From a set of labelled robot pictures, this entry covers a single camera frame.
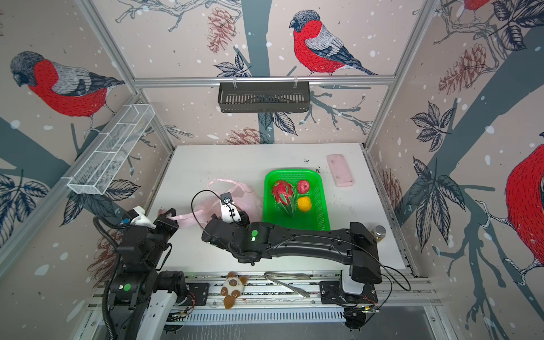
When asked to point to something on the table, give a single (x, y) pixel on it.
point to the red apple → (303, 186)
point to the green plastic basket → (275, 214)
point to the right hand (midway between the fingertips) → (222, 220)
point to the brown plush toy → (234, 286)
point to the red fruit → (283, 193)
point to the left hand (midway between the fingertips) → (174, 208)
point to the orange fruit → (304, 203)
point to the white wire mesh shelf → (98, 166)
